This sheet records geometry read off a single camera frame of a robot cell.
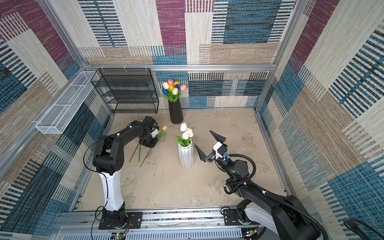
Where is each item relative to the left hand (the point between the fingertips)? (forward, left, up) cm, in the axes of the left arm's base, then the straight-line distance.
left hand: (152, 143), depth 100 cm
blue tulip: (+21, -10, +26) cm, 35 cm away
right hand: (-15, -32, +28) cm, 45 cm away
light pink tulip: (+21, -22, +29) cm, 42 cm away
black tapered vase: (+21, -15, +4) cm, 26 cm away
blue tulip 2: (+19, -18, +31) cm, 41 cm away
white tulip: (+22, -11, +30) cm, 39 cm away
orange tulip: (+23, -17, +30) cm, 42 cm away
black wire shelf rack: (+36, +20, +15) cm, 44 cm away
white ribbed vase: (-17, -24, +15) cm, 33 cm away
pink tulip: (+24, -14, +31) cm, 41 cm away
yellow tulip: (+19, -15, +30) cm, 39 cm away
